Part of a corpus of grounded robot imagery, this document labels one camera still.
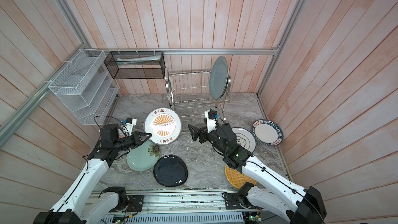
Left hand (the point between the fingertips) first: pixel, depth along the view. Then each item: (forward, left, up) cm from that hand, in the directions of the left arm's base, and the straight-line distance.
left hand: (151, 138), depth 77 cm
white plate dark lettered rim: (+14, -69, -18) cm, 73 cm away
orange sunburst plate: (+7, -6, +2) cm, 10 cm away
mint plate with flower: (-4, +7, -16) cm, 18 cm away
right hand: (+3, -23, +9) cm, 25 cm away
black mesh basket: (+52, +19, +7) cm, 56 cm away
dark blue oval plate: (-11, -9, -17) cm, 22 cm away
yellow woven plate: (-15, -44, -17) cm, 50 cm away
